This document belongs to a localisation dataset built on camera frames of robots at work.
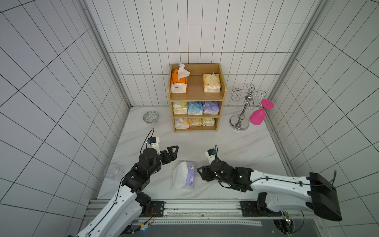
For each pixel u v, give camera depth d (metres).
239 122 1.07
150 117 1.10
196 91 0.85
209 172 0.60
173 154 0.67
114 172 0.85
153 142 0.67
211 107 0.90
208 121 1.03
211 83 0.81
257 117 0.91
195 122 1.01
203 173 0.68
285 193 0.47
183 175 0.78
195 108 0.90
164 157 0.66
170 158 0.67
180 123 0.99
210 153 0.68
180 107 0.90
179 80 0.79
